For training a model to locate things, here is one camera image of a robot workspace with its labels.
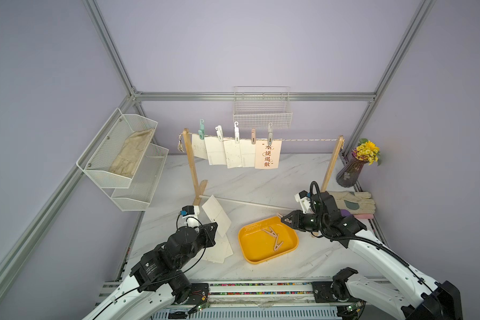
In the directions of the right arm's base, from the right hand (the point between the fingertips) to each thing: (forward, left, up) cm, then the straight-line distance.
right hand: (284, 223), depth 77 cm
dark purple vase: (+28, -38, -6) cm, 48 cm away
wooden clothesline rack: (+28, +40, -13) cm, 51 cm away
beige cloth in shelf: (+27, +62, +17) cm, 70 cm away
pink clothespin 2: (-4, +2, -12) cm, 13 cm away
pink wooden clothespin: (+39, +11, +13) cm, 42 cm away
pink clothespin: (+3, +2, +2) cm, 4 cm away
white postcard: (+2, +26, +6) cm, 27 cm away
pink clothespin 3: (+2, +4, -13) cm, 13 cm away
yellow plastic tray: (-1, +6, -13) cm, 14 cm away
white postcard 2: (-6, +23, -13) cm, 27 cm away
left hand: (-4, +26, +5) cm, 26 cm away
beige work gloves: (+17, -40, -14) cm, 45 cm away
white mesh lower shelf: (+17, +65, -3) cm, 67 cm away
